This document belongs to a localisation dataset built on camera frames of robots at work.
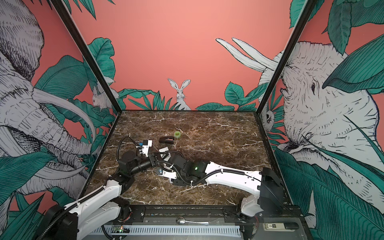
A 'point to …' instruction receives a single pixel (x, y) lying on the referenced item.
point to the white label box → (280, 226)
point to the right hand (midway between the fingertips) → (171, 172)
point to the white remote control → (165, 154)
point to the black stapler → (167, 139)
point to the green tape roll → (177, 134)
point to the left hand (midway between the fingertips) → (167, 154)
